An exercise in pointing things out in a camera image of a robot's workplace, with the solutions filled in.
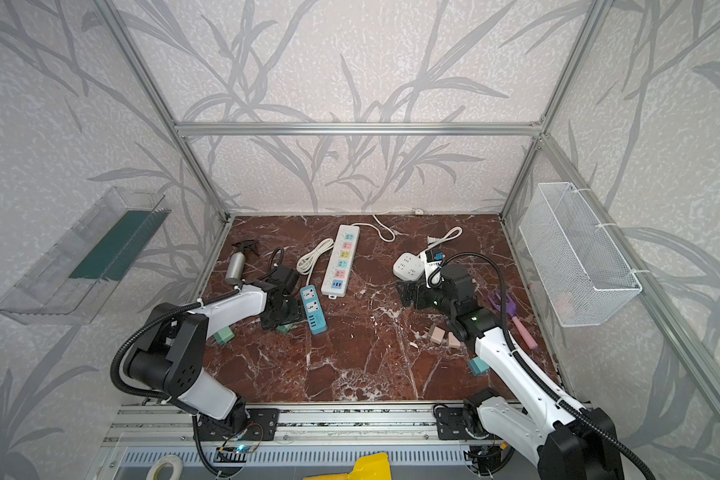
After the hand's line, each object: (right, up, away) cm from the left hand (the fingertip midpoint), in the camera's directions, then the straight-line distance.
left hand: (295, 309), depth 93 cm
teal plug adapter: (+54, -13, -12) cm, 57 cm away
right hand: (+35, +13, -12) cm, 40 cm away
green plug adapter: (-2, -4, -5) cm, 7 cm away
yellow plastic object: (+25, -30, -25) cm, 47 cm away
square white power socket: (+37, +13, +9) cm, 40 cm away
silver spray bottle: (-23, +14, +9) cm, 28 cm away
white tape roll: (-20, -31, -25) cm, 45 cm away
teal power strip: (+6, 0, -2) cm, 6 cm away
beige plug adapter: (+44, -6, -6) cm, 45 cm away
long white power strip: (+13, +15, +12) cm, 23 cm away
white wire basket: (+69, +15, -32) cm, 77 cm away
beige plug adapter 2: (+48, -8, -7) cm, 49 cm away
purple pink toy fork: (+69, 0, +2) cm, 69 cm away
